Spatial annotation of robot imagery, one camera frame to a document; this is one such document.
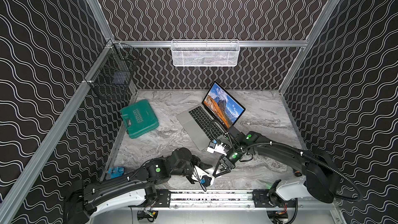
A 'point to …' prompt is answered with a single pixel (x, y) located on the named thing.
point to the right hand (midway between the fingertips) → (216, 172)
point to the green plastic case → (139, 118)
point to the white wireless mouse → (198, 172)
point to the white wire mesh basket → (204, 53)
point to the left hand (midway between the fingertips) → (212, 169)
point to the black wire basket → (110, 76)
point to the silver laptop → (206, 123)
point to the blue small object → (116, 171)
